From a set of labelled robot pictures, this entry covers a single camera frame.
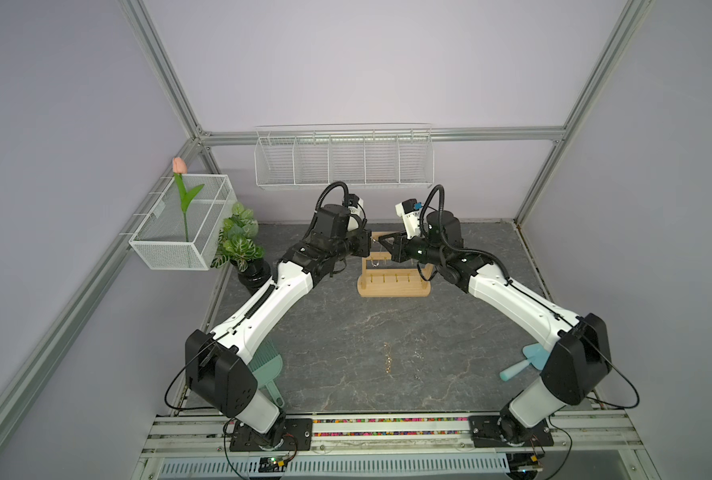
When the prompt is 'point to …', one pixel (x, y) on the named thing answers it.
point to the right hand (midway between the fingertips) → (378, 237)
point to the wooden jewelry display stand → (393, 282)
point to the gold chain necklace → (389, 360)
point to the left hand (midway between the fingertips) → (371, 235)
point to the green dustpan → (266, 367)
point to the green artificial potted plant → (237, 241)
